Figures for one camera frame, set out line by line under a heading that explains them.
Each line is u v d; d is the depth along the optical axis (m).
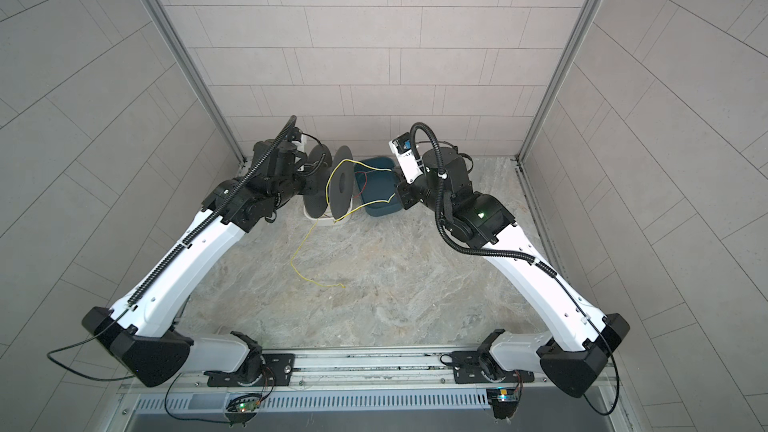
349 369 0.72
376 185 1.20
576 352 0.37
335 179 0.65
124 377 0.44
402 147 0.52
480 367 0.64
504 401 0.68
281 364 0.72
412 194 0.57
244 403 0.64
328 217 0.83
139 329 0.37
